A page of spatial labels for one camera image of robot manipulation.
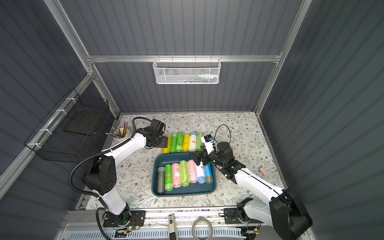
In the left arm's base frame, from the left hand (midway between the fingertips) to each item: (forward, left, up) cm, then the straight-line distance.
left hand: (163, 143), depth 91 cm
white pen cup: (+9, +27, 0) cm, 29 cm away
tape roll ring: (-41, -26, -6) cm, 49 cm away
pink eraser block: (-15, -59, -7) cm, 62 cm away
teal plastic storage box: (-9, +2, -5) cm, 10 cm away
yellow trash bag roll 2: (+4, -14, -6) cm, 16 cm away
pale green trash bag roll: (-17, -13, -5) cm, 22 cm away
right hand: (-10, -21, +8) cm, 25 cm away
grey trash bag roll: (-21, 0, -6) cm, 22 cm away
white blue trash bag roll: (+5, -18, -6) cm, 20 cm away
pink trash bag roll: (-17, -8, -5) cm, 20 cm away
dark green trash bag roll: (+5, -9, -6) cm, 12 cm away
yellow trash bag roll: (-1, -1, -7) cm, 7 cm away
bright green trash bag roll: (0, -5, -6) cm, 8 cm away
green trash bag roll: (-24, -5, -6) cm, 25 cm away
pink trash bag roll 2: (-16, -18, -6) cm, 25 cm away
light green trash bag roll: (+4, -22, -6) cm, 23 cm away
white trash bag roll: (-18, -23, -6) cm, 30 cm away
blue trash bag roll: (-17, -27, -6) cm, 33 cm away
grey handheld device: (-42, -8, -6) cm, 43 cm away
